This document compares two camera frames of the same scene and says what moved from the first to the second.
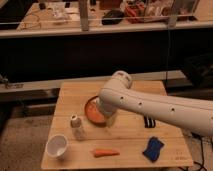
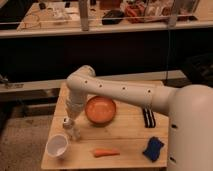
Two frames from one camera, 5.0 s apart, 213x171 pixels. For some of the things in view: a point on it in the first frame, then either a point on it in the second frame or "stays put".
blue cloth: x=153 y=149 stays put
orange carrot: x=104 y=152 stays put
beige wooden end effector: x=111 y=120 to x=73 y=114
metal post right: x=172 y=22 stays put
